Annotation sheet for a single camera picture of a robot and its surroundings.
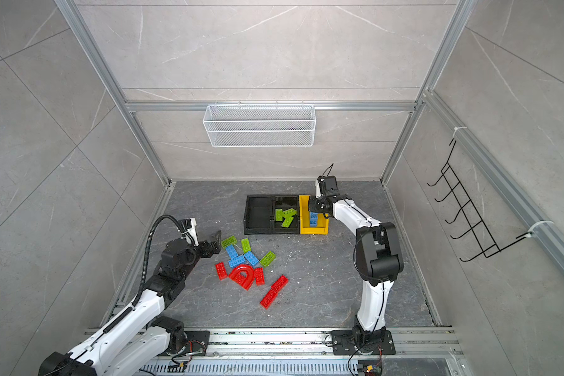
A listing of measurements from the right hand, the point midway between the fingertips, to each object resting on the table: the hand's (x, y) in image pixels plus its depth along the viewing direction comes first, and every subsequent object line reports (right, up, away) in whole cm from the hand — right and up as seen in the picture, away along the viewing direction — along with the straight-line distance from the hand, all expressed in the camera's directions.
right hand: (312, 201), depth 99 cm
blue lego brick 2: (-31, -24, -9) cm, 40 cm away
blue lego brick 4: (0, -8, +1) cm, 9 cm away
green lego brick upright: (-28, -19, -4) cm, 34 cm away
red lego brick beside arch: (-22, -28, -14) cm, 38 cm away
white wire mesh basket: (-23, +33, +1) cm, 40 cm away
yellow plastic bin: (-3, -12, -1) cm, 12 cm away
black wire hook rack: (+43, -10, -31) cm, 54 cm away
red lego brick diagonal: (-14, -31, -14) cm, 37 cm away
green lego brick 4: (-11, -7, +4) cm, 13 cm away
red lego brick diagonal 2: (-18, -35, -18) cm, 43 cm away
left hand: (-40, -9, -18) cm, 44 cm away
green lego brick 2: (-15, -6, +4) cm, 17 cm away
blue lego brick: (-34, -20, -7) cm, 40 cm away
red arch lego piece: (-28, -28, -12) cm, 41 cm away
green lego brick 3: (-19, -23, -8) cm, 31 cm away
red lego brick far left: (-36, -27, -12) cm, 47 cm away
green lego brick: (-35, -16, -4) cm, 39 cm away
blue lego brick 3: (-25, -23, -9) cm, 35 cm away
